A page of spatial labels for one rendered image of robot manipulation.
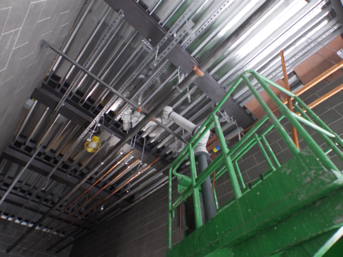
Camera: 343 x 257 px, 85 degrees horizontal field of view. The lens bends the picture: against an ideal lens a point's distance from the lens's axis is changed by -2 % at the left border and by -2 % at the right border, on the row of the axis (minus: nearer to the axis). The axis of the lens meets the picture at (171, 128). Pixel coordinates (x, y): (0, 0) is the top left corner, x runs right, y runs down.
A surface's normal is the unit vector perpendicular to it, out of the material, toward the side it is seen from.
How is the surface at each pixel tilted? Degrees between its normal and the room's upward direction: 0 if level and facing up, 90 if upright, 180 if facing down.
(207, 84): 180
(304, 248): 90
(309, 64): 180
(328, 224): 90
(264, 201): 90
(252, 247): 90
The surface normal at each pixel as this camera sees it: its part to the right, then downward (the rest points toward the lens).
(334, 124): -0.73, -0.53
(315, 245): -0.89, -0.36
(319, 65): 0.00, 0.63
